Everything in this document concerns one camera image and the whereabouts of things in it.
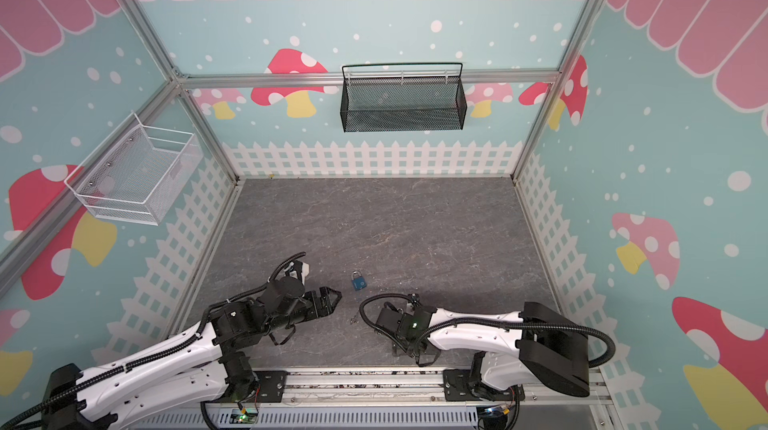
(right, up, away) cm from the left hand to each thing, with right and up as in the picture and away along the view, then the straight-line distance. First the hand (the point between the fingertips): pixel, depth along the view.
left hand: (329, 305), depth 77 cm
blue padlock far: (+6, +2, +14) cm, 16 cm away
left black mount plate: (-14, -19, -3) cm, 23 cm away
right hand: (+20, -12, +3) cm, 24 cm away
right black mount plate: (+32, -20, -3) cm, 38 cm away
